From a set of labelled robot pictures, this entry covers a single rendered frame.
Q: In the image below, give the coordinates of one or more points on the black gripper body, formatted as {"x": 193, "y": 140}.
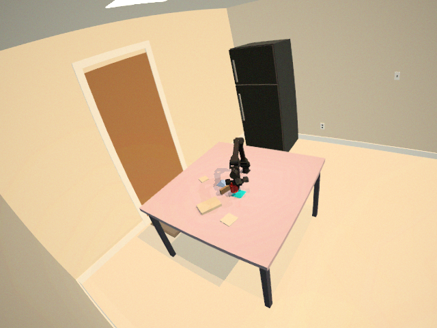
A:
{"x": 228, "y": 181}

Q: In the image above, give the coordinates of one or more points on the cream flat square pad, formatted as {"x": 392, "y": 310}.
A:
{"x": 229, "y": 219}

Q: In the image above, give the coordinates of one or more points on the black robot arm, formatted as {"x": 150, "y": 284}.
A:
{"x": 237, "y": 163}

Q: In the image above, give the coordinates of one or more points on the orange flat bar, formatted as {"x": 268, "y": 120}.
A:
{"x": 224, "y": 189}

